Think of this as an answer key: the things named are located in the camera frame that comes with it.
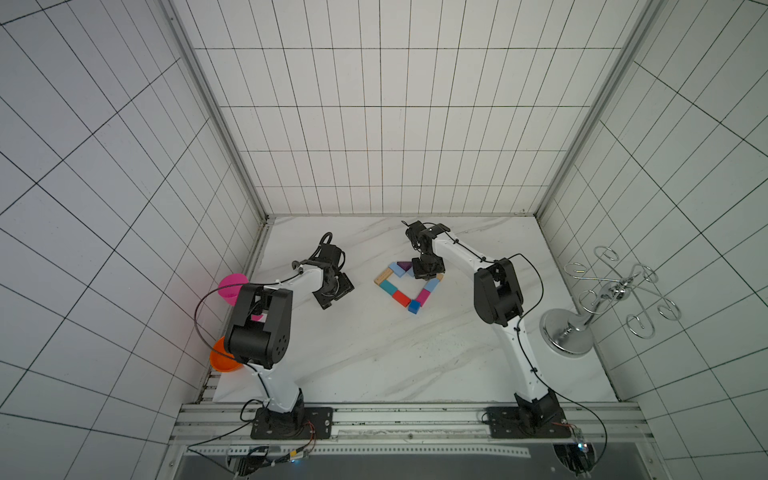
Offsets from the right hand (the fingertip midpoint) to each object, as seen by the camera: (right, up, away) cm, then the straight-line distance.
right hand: (427, 270), depth 104 cm
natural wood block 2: (+4, -2, -4) cm, 6 cm away
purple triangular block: (-8, +3, -2) cm, 9 cm away
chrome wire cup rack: (+40, -16, -18) cm, 46 cm away
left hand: (-30, -8, -8) cm, 32 cm away
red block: (-9, -9, -9) cm, 15 cm away
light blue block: (-11, +1, -1) cm, 11 cm away
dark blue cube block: (-6, -10, -10) cm, 16 cm away
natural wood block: (-15, -1, -3) cm, 16 cm away
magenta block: (-3, -8, -7) cm, 11 cm away
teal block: (-14, -5, -4) cm, 15 cm away
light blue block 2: (+1, -4, -4) cm, 6 cm away
